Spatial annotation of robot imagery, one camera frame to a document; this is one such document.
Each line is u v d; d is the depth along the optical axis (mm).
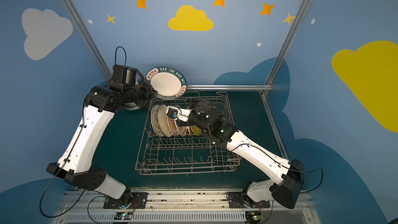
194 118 572
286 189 377
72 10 771
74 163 392
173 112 539
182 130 927
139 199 739
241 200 748
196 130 929
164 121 883
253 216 708
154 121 882
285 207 442
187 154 898
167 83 759
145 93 583
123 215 704
